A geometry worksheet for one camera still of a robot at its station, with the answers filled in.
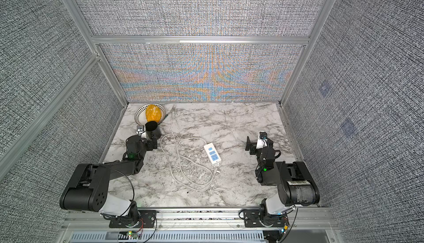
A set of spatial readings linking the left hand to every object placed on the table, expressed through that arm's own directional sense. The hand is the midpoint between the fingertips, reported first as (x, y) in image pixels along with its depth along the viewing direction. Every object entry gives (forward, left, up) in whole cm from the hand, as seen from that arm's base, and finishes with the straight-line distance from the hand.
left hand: (148, 133), depth 93 cm
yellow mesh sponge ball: (+18, +1, -3) cm, 18 cm away
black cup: (+2, -2, 0) cm, 3 cm away
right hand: (-4, -61, +3) cm, 61 cm away
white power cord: (+2, -24, -8) cm, 25 cm away
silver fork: (+27, -10, -9) cm, 30 cm away
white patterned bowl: (+20, +11, -6) cm, 23 cm away
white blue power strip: (-10, -36, -6) cm, 38 cm away
